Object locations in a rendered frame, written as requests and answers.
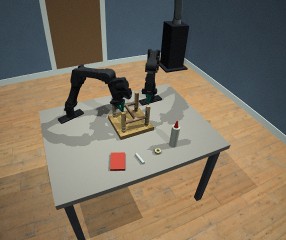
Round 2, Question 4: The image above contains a red flat rectangular block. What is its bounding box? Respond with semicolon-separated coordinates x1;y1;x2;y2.
110;152;125;171

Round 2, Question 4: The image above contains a yellow flat stool seat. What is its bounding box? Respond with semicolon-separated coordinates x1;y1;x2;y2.
108;107;154;140

